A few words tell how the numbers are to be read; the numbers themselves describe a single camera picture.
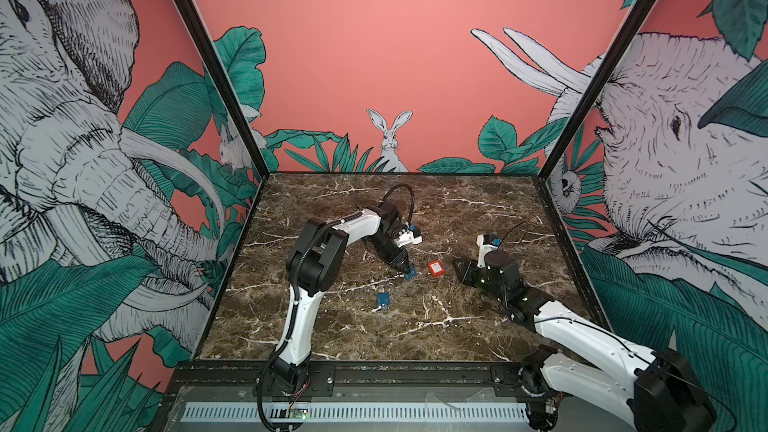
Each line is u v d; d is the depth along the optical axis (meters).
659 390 0.40
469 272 0.73
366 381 0.75
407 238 0.90
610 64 0.87
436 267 0.93
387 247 0.85
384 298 0.88
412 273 0.92
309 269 0.56
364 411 0.78
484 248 0.76
